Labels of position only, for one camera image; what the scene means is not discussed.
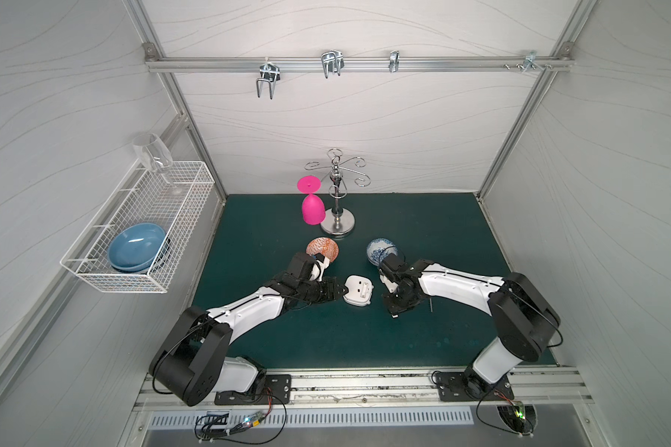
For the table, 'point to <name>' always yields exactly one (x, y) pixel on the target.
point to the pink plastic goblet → (313, 209)
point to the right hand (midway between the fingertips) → (391, 306)
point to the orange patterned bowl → (324, 246)
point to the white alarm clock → (360, 289)
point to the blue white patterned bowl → (378, 250)
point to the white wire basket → (144, 197)
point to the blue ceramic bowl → (135, 247)
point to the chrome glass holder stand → (339, 221)
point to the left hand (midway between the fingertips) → (344, 293)
